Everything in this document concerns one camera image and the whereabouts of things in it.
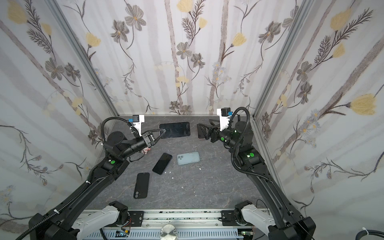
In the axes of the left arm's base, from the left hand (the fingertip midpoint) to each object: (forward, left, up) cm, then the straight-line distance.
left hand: (162, 128), depth 62 cm
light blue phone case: (+7, -11, -40) cm, 42 cm away
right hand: (+2, -18, +2) cm, 18 cm away
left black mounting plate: (-28, +15, -37) cm, 49 cm away
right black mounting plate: (-30, -31, -36) cm, 56 cm away
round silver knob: (-35, -3, -22) cm, 42 cm away
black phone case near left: (-13, +16, -39) cm, 45 cm away
